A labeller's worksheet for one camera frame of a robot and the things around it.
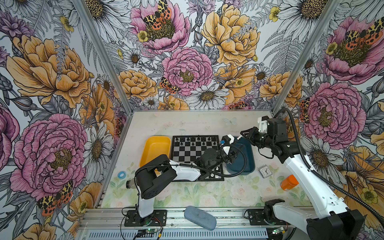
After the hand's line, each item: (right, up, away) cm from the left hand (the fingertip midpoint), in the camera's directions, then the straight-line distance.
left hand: (240, 145), depth 77 cm
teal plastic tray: (+3, -15, +16) cm, 22 cm away
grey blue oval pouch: (-18, -34, -5) cm, 39 cm away
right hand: (0, +4, -1) cm, 4 cm away
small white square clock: (+17, -16, +11) cm, 26 cm away
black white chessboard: (-29, -5, +22) cm, 37 cm away
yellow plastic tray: (-51, -5, +25) cm, 57 cm away
